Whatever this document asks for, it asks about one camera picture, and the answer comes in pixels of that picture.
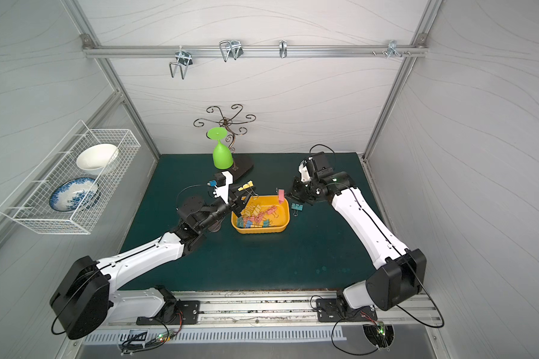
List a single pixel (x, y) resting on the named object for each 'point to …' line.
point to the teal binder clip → (296, 207)
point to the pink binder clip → (281, 195)
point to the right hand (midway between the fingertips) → (287, 191)
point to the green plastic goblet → (222, 156)
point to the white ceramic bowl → (96, 159)
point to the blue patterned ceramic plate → (74, 194)
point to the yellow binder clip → (249, 184)
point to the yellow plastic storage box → (263, 215)
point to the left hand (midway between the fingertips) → (252, 186)
